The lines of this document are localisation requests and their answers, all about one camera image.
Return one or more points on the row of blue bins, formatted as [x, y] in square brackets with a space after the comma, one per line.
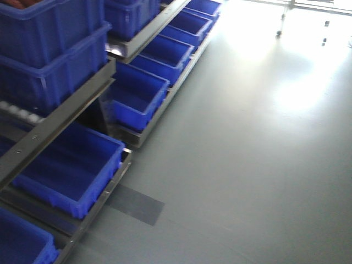
[55, 41]

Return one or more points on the grey roller rack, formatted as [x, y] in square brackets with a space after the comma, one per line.
[55, 126]
[143, 41]

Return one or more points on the orange parts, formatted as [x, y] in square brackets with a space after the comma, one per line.
[22, 2]

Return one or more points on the steel frame with castors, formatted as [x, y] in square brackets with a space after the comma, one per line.
[279, 33]

